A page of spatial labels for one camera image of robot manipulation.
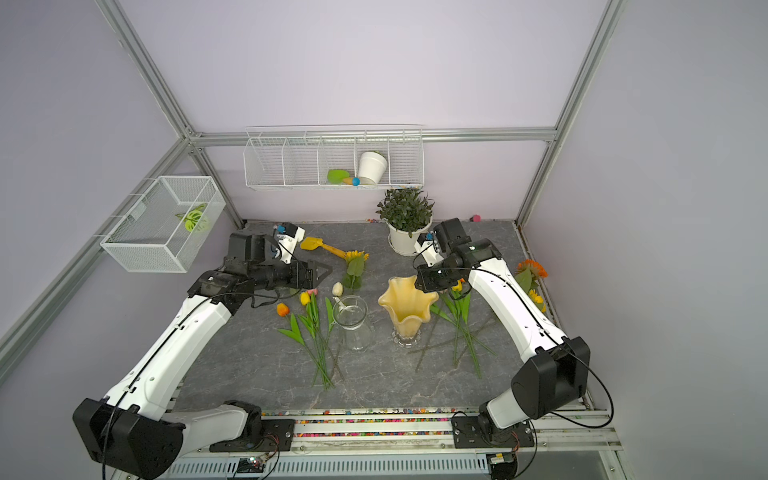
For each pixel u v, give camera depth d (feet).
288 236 2.15
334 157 3.27
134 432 1.21
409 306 2.73
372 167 3.00
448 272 2.11
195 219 2.65
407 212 3.16
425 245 2.37
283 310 3.08
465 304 3.13
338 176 3.27
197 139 3.06
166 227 2.70
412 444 2.42
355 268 3.31
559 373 1.33
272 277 2.04
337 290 3.24
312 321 3.05
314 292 3.18
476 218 4.07
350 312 2.69
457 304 3.16
